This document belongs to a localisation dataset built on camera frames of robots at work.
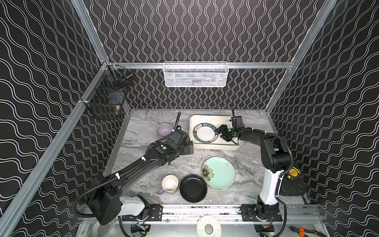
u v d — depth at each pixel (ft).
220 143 3.28
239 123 2.70
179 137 1.95
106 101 3.10
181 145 2.08
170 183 2.65
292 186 2.54
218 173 2.90
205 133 3.49
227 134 2.97
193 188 2.67
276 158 1.77
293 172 2.56
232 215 2.46
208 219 2.41
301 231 2.26
